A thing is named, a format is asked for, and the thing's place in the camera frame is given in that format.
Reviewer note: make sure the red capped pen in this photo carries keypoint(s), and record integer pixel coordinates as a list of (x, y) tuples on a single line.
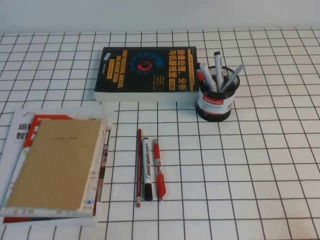
[(201, 79)]

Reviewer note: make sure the black mesh pen holder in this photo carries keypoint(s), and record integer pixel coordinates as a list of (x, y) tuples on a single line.
[(215, 106)]

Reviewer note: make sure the red retractable pen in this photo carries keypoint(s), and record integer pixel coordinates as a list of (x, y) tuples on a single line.
[(160, 180)]

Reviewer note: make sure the red pencil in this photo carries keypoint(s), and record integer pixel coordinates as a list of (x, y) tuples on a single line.
[(139, 146)]

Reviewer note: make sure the thick black textbook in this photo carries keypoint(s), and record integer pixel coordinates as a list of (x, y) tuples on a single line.
[(147, 74)]

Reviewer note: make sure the white board marker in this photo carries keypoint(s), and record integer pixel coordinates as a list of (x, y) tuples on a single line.
[(148, 195)]

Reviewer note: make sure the white marker black cap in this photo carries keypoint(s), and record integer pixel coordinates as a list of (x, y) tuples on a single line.
[(218, 70)]

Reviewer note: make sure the tan kraft notebook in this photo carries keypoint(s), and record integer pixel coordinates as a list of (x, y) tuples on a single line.
[(55, 173)]

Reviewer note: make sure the white paper booklet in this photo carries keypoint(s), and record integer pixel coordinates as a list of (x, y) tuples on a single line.
[(20, 125)]

